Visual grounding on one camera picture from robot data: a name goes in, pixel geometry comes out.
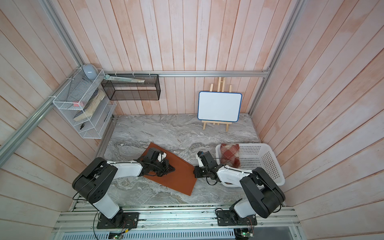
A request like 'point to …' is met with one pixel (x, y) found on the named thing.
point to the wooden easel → (221, 83)
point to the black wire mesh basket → (117, 90)
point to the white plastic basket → (254, 155)
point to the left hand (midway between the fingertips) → (174, 170)
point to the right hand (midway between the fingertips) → (194, 171)
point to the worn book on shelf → (91, 106)
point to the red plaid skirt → (229, 155)
